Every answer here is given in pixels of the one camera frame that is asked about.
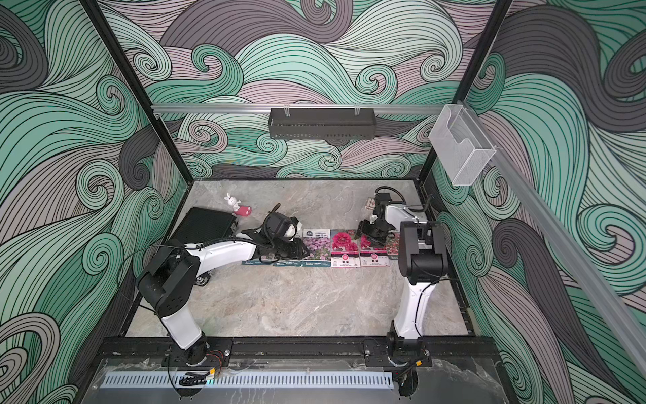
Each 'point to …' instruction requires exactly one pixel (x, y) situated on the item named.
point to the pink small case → (244, 210)
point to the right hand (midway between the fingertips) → (360, 240)
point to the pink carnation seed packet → (344, 249)
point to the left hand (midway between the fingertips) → (309, 251)
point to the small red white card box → (370, 204)
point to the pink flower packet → (372, 256)
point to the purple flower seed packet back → (318, 241)
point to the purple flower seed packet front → (256, 262)
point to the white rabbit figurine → (232, 201)
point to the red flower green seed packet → (393, 247)
